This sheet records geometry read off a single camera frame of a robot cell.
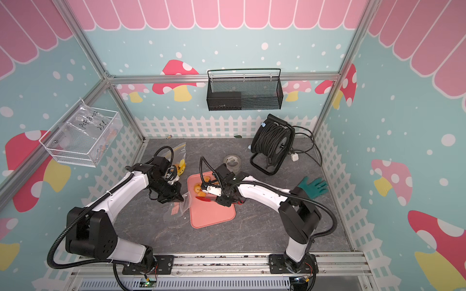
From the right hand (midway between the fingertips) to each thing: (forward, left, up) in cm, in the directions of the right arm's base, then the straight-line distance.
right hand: (221, 196), depth 86 cm
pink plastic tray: (-4, +9, -6) cm, 12 cm away
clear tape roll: (+27, -5, -9) cm, 29 cm away
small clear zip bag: (-6, +20, -1) cm, 21 cm away
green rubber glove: (+8, -50, -8) cm, 52 cm away
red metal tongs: (-1, +6, 0) cm, 6 cm away
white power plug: (+27, -41, -4) cm, 49 cm away
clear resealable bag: (+24, +24, +1) cm, 34 cm away
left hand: (-4, +17, +3) cm, 18 cm away
